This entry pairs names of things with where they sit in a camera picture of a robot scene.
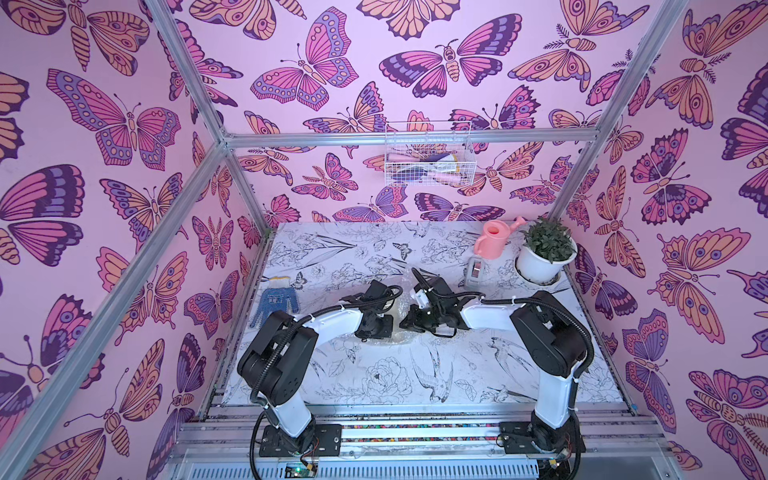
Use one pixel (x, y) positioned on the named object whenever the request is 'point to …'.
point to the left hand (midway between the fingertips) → (388, 330)
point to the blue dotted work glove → (275, 298)
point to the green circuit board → (298, 470)
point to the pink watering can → (492, 244)
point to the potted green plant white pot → (549, 245)
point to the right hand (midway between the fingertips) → (399, 322)
